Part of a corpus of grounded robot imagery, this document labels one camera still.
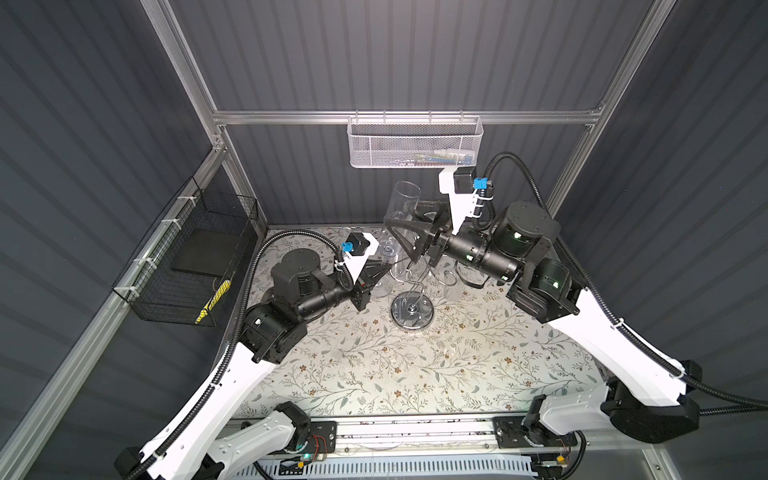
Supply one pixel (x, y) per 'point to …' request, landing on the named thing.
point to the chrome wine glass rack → (414, 310)
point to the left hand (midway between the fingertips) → (388, 263)
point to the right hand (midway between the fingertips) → (399, 218)
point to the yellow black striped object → (214, 301)
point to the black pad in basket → (207, 252)
